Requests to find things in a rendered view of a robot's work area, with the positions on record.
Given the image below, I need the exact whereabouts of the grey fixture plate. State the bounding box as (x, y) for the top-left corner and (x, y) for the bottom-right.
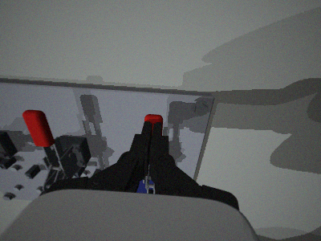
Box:
(0, 79), (214, 201)

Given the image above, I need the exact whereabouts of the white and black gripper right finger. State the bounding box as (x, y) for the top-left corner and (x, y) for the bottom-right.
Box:
(149, 122), (239, 210)

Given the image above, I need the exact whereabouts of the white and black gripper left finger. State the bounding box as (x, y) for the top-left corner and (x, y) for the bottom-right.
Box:
(47, 121), (152, 193)

